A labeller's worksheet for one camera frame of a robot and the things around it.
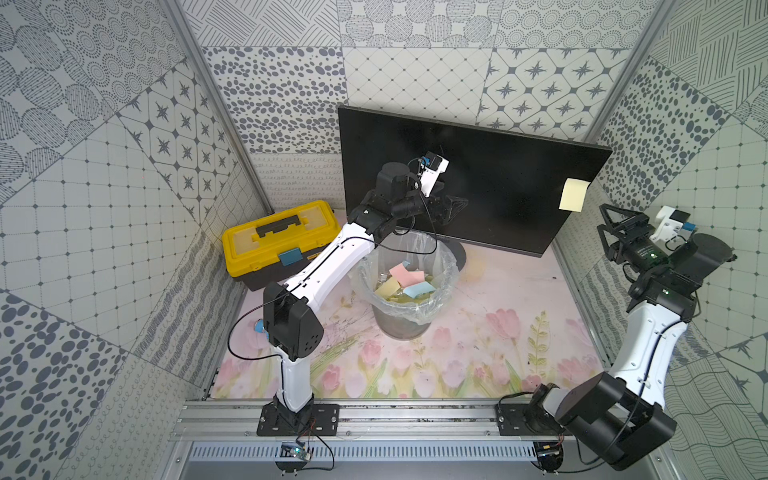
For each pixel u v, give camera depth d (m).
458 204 0.69
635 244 0.58
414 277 0.80
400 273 0.80
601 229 0.69
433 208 0.65
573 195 0.69
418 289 0.74
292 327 0.55
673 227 0.59
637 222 0.57
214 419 0.75
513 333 0.89
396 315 0.69
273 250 0.88
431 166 0.62
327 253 0.52
